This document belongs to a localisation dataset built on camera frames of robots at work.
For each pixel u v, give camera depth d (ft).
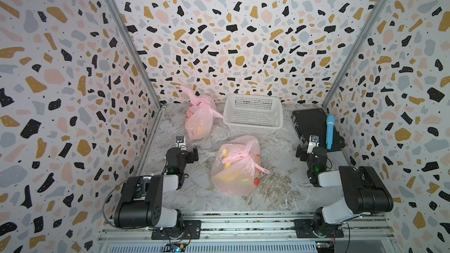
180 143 2.61
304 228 2.40
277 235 2.40
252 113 3.84
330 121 3.35
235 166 2.58
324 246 2.34
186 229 2.40
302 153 2.82
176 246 2.30
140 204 1.42
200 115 3.11
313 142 2.68
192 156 2.81
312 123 3.56
